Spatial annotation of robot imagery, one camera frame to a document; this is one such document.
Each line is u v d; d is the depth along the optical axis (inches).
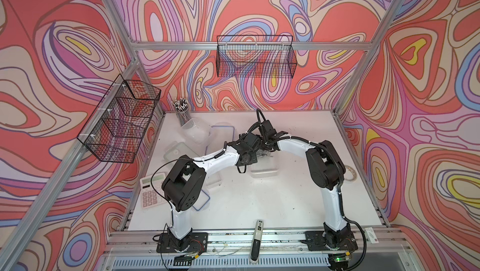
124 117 31.7
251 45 34.8
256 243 27.9
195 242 28.5
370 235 29.4
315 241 28.9
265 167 37.5
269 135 31.3
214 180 35.3
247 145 28.2
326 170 21.9
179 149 40.0
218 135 42.5
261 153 37.7
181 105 38.8
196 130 43.7
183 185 18.9
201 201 33.7
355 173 36.0
